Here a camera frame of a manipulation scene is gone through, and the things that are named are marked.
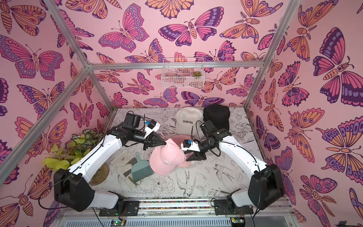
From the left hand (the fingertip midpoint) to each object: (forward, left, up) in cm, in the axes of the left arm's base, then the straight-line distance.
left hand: (166, 142), depth 71 cm
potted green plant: (+1, +48, -5) cm, 48 cm away
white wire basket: (+49, -8, +9) cm, 50 cm away
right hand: (-1, -11, -9) cm, 14 cm away
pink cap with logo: (-7, +1, -5) cm, 8 cm away
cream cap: (+29, -11, -18) cm, 36 cm away
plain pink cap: (+12, -5, -16) cm, 21 cm away
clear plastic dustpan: (-1, +31, -26) cm, 40 cm away
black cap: (+34, -35, -17) cm, 52 cm away
